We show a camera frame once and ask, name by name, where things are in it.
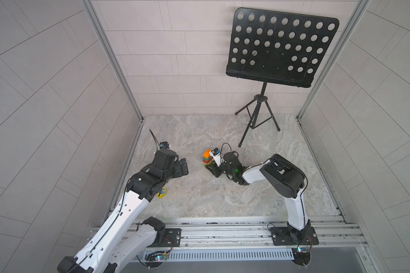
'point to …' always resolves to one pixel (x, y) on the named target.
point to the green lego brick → (206, 159)
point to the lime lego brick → (205, 164)
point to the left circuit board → (155, 259)
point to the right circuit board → (302, 255)
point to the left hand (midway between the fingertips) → (181, 162)
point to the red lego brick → (204, 160)
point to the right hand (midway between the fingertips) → (208, 165)
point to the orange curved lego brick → (206, 153)
